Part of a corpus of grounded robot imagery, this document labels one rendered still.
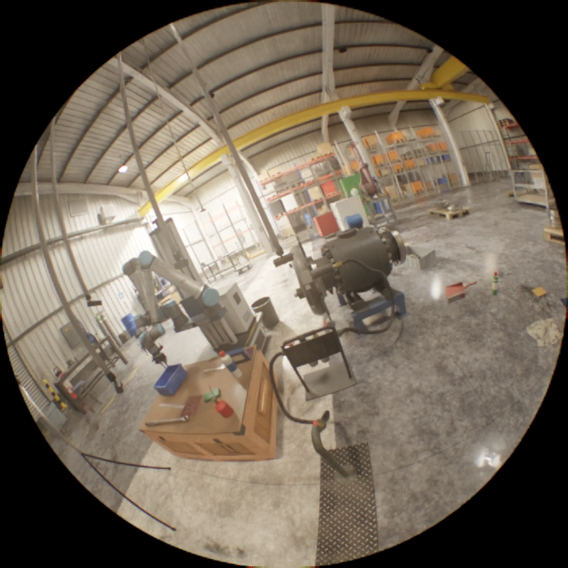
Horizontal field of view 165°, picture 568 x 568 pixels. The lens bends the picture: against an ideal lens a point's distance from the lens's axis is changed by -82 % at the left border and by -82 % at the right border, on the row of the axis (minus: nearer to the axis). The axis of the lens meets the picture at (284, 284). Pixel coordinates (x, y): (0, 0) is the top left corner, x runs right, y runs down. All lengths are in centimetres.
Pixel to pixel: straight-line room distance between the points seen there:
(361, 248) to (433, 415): 146
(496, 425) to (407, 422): 60
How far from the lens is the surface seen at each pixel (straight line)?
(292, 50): 970
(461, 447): 137
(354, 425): 142
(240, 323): 218
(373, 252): 186
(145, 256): 156
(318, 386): 168
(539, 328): 207
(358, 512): 128
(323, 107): 1020
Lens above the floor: 127
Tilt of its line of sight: 17 degrees down
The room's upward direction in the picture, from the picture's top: 25 degrees counter-clockwise
